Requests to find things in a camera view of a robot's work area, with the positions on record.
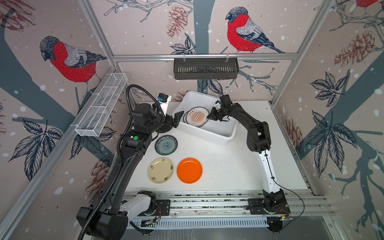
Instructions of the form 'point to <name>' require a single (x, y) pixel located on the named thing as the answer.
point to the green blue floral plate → (166, 145)
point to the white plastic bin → (220, 132)
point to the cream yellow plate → (160, 170)
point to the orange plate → (189, 170)
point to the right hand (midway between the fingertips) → (206, 117)
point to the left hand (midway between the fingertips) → (174, 107)
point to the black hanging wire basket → (206, 68)
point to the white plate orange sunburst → (196, 116)
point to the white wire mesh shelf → (95, 120)
